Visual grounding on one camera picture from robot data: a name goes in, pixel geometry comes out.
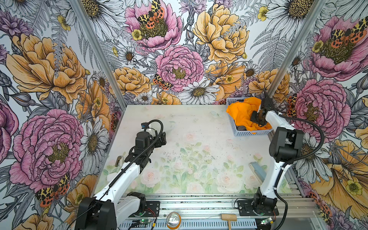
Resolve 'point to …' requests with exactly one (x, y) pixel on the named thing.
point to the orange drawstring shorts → (242, 110)
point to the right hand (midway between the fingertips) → (254, 121)
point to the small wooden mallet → (229, 217)
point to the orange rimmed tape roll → (173, 220)
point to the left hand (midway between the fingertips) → (158, 138)
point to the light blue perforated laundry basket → (241, 131)
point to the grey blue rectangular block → (259, 172)
